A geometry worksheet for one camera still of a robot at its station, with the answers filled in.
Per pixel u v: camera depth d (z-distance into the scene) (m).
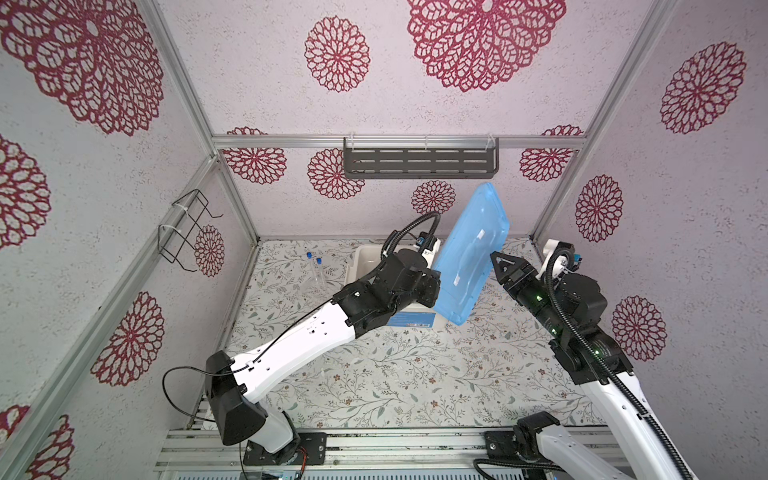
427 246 0.57
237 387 0.40
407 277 0.48
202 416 0.46
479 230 0.76
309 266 1.16
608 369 0.43
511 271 0.57
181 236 0.76
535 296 0.54
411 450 0.75
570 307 0.46
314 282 1.04
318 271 1.10
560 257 0.55
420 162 0.96
